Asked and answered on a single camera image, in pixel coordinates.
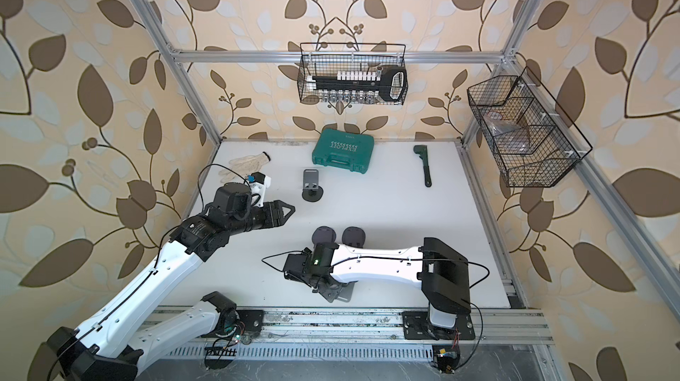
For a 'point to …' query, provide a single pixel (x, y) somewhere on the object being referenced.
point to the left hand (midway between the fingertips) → (285, 206)
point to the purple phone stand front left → (324, 234)
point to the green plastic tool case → (349, 151)
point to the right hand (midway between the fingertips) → (337, 281)
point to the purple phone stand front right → (353, 236)
